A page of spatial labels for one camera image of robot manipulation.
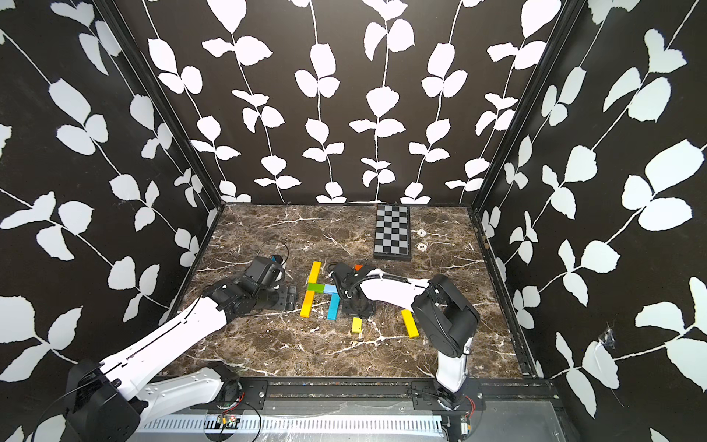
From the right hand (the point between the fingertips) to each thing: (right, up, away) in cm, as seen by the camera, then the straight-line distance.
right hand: (350, 310), depth 88 cm
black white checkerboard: (+16, +23, +19) cm, 33 cm away
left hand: (-18, +8, -8) cm, 21 cm away
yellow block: (+19, -4, -1) cm, 20 cm away
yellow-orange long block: (-15, +1, +2) cm, 15 cm away
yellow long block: (-14, +10, +10) cm, 20 cm away
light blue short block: (-8, +5, +10) cm, 13 cm away
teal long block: (-6, +1, +2) cm, 6 cm away
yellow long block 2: (+2, -4, -3) cm, 5 cm away
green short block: (-11, +6, +5) cm, 14 cm away
